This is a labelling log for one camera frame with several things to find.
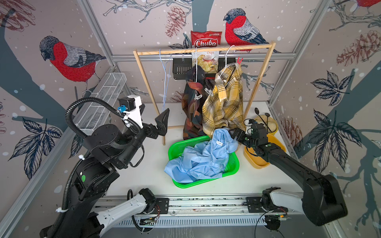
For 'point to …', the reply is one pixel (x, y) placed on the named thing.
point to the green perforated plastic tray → (175, 150)
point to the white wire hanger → (166, 75)
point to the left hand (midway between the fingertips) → (159, 104)
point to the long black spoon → (256, 110)
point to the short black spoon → (267, 115)
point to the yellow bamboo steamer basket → (271, 123)
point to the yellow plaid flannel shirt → (224, 107)
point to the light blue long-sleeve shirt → (206, 161)
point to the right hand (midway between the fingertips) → (233, 132)
